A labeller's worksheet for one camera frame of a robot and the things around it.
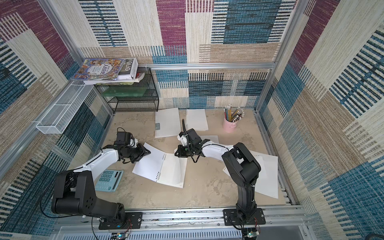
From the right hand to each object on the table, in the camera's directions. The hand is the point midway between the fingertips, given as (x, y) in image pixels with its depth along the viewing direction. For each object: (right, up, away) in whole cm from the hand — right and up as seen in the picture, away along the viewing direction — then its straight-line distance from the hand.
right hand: (174, 153), depth 90 cm
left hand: (-15, +1, -1) cm, 15 cm away
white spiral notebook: (-8, +18, +21) cm, 29 cm away
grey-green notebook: (+14, +21, +25) cm, 35 cm away
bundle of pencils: (+38, +22, +5) cm, 44 cm away
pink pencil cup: (+35, +15, +12) cm, 40 cm away
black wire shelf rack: (-24, +34, +29) cm, 51 cm away
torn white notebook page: (+55, -19, -8) cm, 59 cm away
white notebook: (+25, +7, +15) cm, 30 cm away
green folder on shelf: (-33, +38, +7) cm, 51 cm away
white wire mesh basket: (-53, +20, -19) cm, 59 cm away
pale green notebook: (-3, -8, -3) cm, 9 cm away
